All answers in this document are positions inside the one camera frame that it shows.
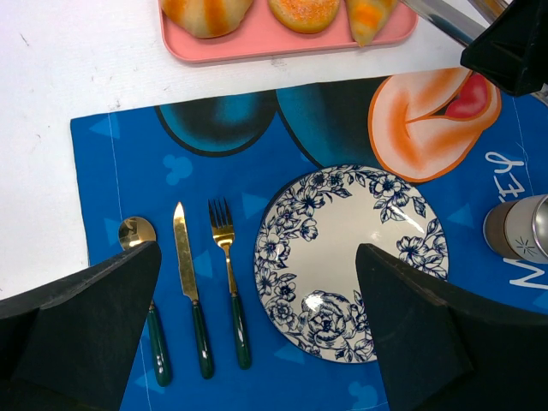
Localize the gold knife green handle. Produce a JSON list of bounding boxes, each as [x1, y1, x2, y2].
[[173, 202, 214, 379]]

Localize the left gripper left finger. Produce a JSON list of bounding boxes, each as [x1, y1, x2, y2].
[[1, 241, 161, 410]]

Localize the metal cup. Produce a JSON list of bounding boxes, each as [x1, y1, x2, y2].
[[483, 194, 547, 264]]

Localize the gold spoon green handle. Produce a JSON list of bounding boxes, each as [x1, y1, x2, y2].
[[118, 217, 172, 387]]

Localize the right striped croissant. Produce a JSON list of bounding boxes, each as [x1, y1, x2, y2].
[[345, 0, 398, 47]]

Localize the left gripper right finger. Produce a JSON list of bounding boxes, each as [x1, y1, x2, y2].
[[355, 243, 547, 410]]

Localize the blue floral plate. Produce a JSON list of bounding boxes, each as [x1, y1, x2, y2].
[[253, 164, 449, 364]]

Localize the metal tongs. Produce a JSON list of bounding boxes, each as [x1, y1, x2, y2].
[[402, 0, 509, 47]]

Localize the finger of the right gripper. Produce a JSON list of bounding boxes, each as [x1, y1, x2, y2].
[[461, 0, 547, 97]]

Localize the blue cartoon placemat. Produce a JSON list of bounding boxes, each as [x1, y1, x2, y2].
[[70, 68, 547, 410]]

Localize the round striped bun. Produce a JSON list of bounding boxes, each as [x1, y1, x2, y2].
[[160, 0, 253, 39]]

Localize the gold fork green handle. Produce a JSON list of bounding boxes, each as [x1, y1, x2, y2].
[[208, 199, 252, 370]]

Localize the sugared donut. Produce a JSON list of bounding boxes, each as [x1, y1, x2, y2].
[[267, 0, 340, 34]]

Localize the pink tray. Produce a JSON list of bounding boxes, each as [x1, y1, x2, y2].
[[157, 0, 420, 65]]

